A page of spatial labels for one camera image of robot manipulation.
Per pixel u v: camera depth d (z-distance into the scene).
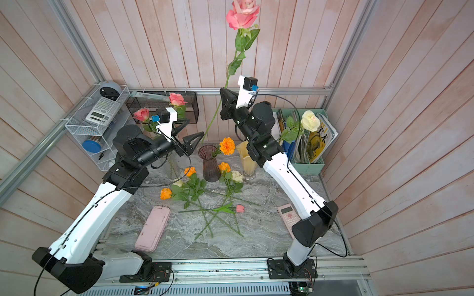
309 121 0.66
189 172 1.01
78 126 0.73
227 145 0.74
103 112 0.78
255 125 0.48
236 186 0.98
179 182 0.98
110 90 0.81
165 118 0.46
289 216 0.88
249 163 0.88
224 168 1.03
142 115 0.80
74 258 0.38
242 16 0.41
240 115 0.53
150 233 0.82
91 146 0.77
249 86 0.48
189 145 0.53
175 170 1.00
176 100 0.78
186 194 0.95
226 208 0.90
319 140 0.99
